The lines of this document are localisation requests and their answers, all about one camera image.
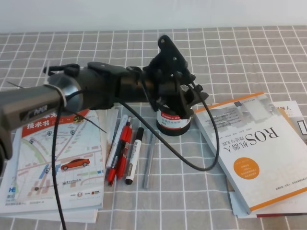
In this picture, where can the white pen with red eraser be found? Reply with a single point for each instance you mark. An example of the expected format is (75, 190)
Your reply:
(113, 157)

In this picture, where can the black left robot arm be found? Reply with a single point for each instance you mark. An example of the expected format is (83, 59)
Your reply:
(97, 86)

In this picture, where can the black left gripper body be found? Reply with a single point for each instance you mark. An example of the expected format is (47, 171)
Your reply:
(168, 83)

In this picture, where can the white ROS robot book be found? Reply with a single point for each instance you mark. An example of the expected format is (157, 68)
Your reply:
(261, 154)

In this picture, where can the grey transparent ruler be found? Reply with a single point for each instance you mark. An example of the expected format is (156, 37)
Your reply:
(149, 162)

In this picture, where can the red gel pen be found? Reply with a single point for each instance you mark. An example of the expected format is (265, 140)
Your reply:
(124, 138)
(122, 161)

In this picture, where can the black mesh pen holder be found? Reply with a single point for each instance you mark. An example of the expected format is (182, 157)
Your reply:
(173, 119)

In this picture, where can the driverless car map book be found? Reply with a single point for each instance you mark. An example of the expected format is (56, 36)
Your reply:
(68, 160)

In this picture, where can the grey checkered tablecloth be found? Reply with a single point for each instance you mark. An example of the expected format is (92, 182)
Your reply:
(227, 62)

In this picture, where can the white marker black cap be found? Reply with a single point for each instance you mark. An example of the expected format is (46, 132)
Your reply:
(134, 156)

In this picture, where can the robot book under ROS book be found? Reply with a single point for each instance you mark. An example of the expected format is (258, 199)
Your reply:
(294, 206)

